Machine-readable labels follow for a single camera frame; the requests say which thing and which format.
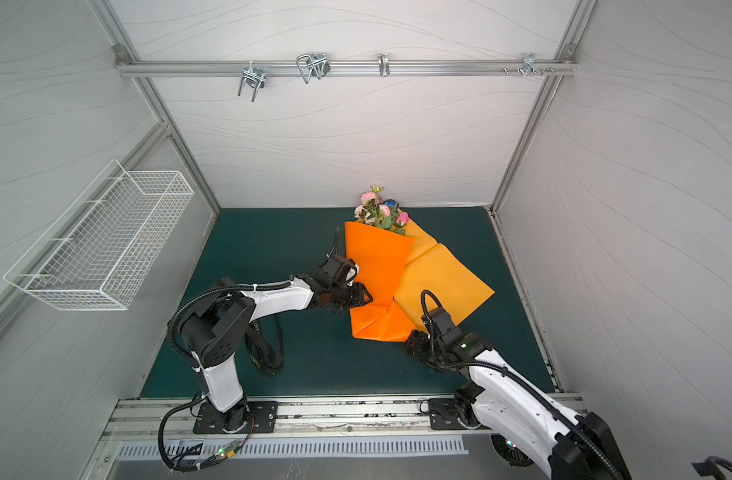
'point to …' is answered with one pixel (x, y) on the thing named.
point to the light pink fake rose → (371, 201)
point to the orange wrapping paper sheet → (407, 276)
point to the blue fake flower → (390, 203)
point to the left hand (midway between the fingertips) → (375, 297)
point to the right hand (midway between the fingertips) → (415, 342)
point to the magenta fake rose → (403, 218)
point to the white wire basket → (98, 250)
